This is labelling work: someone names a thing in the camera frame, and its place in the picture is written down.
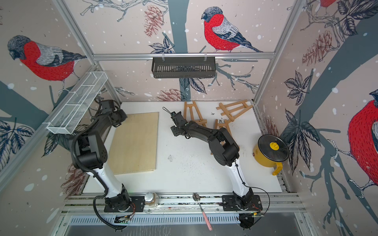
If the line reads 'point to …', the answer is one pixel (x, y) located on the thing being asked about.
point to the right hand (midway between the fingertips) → (178, 125)
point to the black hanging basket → (183, 68)
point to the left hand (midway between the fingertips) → (125, 112)
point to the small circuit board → (122, 219)
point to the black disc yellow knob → (271, 151)
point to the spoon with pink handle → (196, 196)
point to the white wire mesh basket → (66, 118)
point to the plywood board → (135, 145)
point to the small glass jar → (151, 199)
